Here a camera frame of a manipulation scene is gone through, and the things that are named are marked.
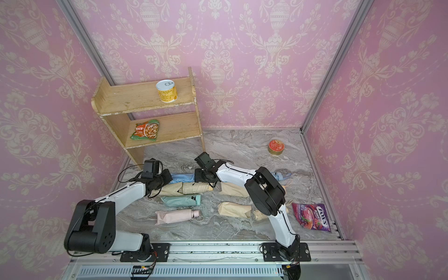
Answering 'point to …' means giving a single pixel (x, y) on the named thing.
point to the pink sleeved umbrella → (168, 216)
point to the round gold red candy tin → (275, 147)
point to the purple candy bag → (312, 216)
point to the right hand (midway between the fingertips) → (199, 178)
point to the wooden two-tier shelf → (142, 114)
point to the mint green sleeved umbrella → (181, 200)
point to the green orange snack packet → (146, 130)
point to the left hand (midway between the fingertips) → (172, 176)
